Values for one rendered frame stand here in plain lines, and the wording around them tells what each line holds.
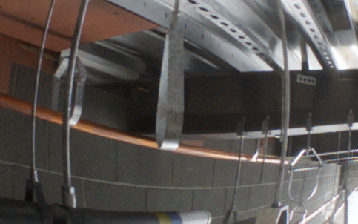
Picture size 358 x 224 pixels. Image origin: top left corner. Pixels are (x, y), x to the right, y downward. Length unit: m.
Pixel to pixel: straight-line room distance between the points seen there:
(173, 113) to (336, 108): 0.89
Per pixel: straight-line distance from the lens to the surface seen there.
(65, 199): 0.43
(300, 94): 1.57
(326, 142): 3.37
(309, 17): 0.94
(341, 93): 1.53
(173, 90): 0.76
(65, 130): 0.43
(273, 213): 0.62
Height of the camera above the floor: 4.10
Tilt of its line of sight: 10 degrees up
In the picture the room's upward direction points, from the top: 3 degrees clockwise
